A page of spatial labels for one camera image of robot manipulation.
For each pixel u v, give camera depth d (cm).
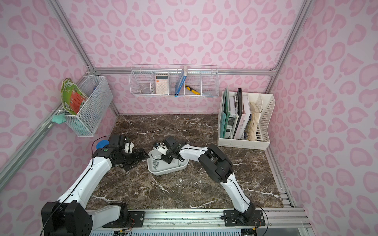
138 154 73
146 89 95
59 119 62
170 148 77
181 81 87
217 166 55
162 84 95
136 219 73
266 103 100
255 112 95
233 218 72
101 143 81
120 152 66
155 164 93
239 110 83
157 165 92
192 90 98
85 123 72
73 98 73
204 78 100
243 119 80
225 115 79
